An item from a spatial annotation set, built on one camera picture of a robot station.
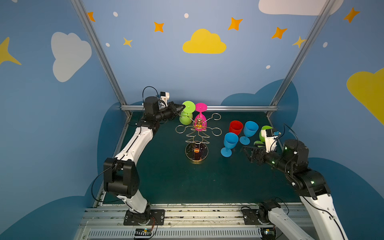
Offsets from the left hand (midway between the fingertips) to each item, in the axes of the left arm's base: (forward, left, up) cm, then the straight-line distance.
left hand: (184, 104), depth 78 cm
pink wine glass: (-9, -9, -3) cm, 13 cm away
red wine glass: (+1, -32, -19) cm, 37 cm away
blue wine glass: (-9, -28, -21) cm, 36 cm away
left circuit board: (-53, +19, -38) cm, 68 cm away
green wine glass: (-4, -1, -5) cm, 7 cm away
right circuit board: (-53, -43, -38) cm, 78 cm away
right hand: (-23, -31, -3) cm, 39 cm away
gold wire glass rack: (-9, -8, -34) cm, 36 cm away
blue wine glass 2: (-2, -40, -18) cm, 44 cm away
